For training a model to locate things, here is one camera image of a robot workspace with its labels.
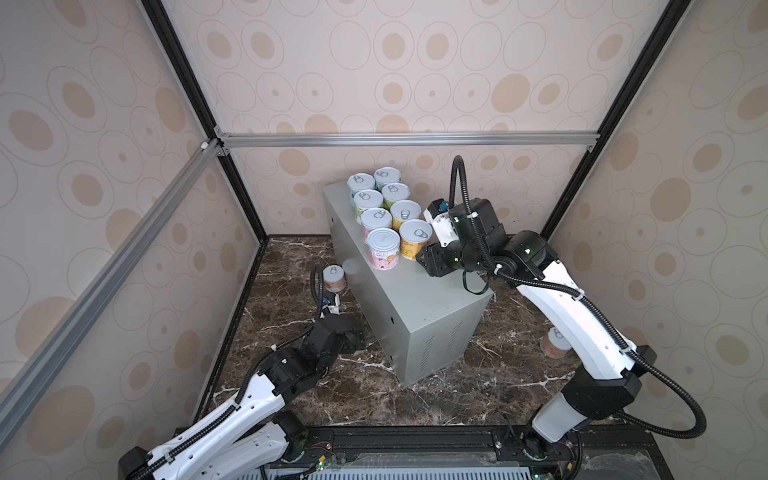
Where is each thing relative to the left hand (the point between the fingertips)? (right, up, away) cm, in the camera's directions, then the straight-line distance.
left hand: (356, 322), depth 75 cm
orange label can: (-11, +10, +26) cm, 30 cm away
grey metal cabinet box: (+16, +2, -17) cm, 24 cm away
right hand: (+17, +17, -7) cm, 25 cm away
